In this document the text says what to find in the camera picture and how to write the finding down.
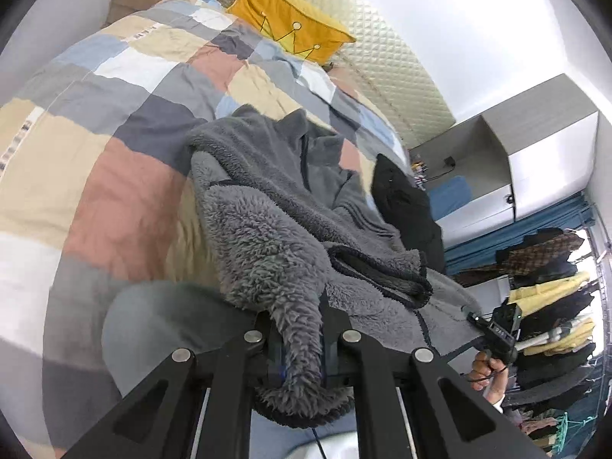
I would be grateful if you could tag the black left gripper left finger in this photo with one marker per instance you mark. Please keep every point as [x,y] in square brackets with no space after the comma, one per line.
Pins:
[191,405]

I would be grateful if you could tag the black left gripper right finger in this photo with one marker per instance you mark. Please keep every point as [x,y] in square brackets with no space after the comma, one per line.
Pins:
[412,405]

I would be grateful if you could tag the grey fleece jacket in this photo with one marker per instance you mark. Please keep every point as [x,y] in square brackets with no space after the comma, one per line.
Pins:
[290,229]

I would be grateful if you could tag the hanging clothes on rack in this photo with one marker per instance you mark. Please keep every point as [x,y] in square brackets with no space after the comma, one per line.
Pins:
[552,294]

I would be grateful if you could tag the person's right hand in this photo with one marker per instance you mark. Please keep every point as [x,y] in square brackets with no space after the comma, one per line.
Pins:
[490,377]

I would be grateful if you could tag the blue curtain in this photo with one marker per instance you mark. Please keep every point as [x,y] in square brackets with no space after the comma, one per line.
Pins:
[575,212]

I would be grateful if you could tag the blue folded cloth on shelf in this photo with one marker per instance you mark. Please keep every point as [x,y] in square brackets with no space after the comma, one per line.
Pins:
[448,197]

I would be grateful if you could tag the black garment on bed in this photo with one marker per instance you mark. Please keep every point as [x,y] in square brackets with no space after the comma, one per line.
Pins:
[407,208]

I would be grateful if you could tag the patchwork checked bed quilt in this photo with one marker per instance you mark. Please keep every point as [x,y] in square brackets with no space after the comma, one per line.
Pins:
[96,194]

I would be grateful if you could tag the cream quilted headboard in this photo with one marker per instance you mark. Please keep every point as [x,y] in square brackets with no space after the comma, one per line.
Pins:
[387,71]

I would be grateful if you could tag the yellow crown cushion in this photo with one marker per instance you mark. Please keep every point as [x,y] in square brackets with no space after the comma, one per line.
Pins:
[297,26]

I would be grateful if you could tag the grey white wall cabinet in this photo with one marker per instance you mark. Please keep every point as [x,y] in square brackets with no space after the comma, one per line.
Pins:
[519,157]

